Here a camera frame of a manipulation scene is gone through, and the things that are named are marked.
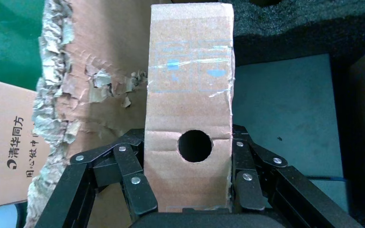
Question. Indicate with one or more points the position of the black foam insert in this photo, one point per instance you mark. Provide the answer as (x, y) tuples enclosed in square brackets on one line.
[(295, 28)]

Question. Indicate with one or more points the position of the cardboard box with Chinese print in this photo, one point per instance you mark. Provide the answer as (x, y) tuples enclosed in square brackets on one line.
[(0, 141)]

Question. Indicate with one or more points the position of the slim cardboard box with hole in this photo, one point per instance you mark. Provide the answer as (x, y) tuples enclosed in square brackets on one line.
[(188, 104)]

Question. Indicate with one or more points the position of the big open torn cardboard box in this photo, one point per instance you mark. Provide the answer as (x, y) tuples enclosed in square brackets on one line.
[(107, 37)]

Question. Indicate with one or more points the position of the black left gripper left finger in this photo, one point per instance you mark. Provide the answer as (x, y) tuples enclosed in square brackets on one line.
[(129, 163)]

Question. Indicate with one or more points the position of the grey flat panel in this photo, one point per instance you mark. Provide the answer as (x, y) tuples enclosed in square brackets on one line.
[(280, 110)]

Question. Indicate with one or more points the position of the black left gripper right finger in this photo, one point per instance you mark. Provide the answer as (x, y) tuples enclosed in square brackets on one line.
[(248, 185)]

